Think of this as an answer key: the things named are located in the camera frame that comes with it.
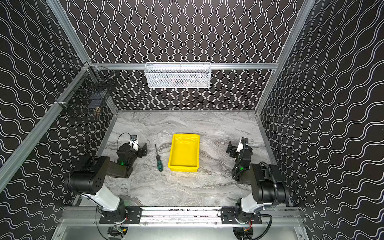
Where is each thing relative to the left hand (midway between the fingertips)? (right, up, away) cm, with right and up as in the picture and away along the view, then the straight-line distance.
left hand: (143, 143), depth 95 cm
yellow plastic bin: (+27, -6, 0) cm, 27 cm away
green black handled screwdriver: (+11, -11, -4) cm, 16 cm away
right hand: (+61, +1, -4) cm, 61 cm away
